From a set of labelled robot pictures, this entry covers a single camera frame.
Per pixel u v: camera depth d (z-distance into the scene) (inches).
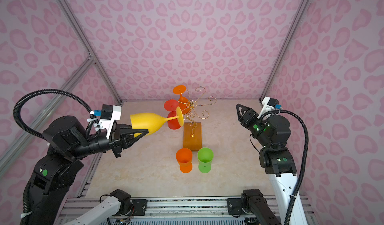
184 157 30.7
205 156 31.4
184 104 29.6
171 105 28.3
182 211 28.4
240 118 21.7
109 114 15.1
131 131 17.4
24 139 21.7
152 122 19.3
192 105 29.6
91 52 35.6
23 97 12.0
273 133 16.9
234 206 29.0
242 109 24.4
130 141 17.8
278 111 19.9
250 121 20.7
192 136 38.5
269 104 20.9
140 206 29.0
